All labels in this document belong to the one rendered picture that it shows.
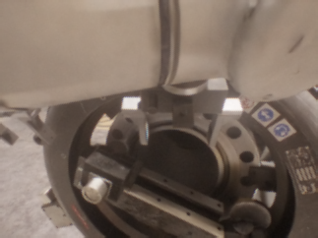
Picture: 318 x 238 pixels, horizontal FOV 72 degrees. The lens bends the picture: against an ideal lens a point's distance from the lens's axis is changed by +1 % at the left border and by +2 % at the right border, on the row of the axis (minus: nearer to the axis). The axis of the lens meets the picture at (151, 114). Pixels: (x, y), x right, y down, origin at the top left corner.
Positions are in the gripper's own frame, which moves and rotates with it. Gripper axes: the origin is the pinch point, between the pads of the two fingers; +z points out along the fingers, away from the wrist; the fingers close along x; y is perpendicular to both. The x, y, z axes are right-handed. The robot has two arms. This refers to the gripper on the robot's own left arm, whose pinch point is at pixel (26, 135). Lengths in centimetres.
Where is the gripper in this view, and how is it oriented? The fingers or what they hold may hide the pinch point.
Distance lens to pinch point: 59.7
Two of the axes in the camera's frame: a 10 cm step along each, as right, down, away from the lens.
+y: 2.5, -7.2, 6.5
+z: 3.5, 6.9, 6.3
